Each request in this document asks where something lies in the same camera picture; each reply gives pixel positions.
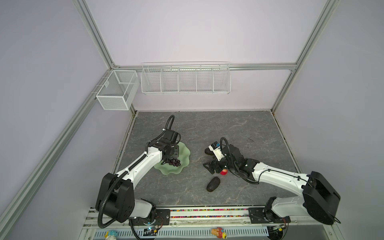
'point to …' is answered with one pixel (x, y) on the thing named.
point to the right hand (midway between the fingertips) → (208, 162)
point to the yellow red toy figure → (219, 232)
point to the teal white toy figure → (112, 235)
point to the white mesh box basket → (118, 90)
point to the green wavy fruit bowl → (184, 154)
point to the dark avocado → (213, 184)
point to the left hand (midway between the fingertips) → (173, 153)
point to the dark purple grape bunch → (174, 161)
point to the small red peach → (224, 172)
